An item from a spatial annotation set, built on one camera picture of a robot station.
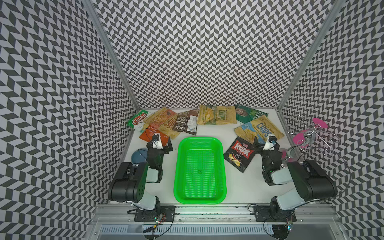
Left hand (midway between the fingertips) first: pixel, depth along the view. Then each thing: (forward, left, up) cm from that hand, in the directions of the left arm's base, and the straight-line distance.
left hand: (161, 138), depth 91 cm
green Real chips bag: (+25, -59, -7) cm, 64 cm away
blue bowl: (-9, +13, -5) cm, 17 cm away
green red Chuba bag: (+19, +23, -7) cm, 30 cm away
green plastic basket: (-21, -24, -9) cm, 33 cm away
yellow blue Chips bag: (+12, -66, -6) cm, 68 cm away
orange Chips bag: (+20, +3, -6) cm, 21 cm away
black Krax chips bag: (-6, -49, -9) cm, 50 cm away
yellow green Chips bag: (+25, -36, -7) cm, 45 cm away
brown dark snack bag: (+19, -14, -7) cm, 25 cm away
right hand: (-2, -62, 0) cm, 62 cm away
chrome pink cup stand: (-11, -76, +17) cm, 78 cm away
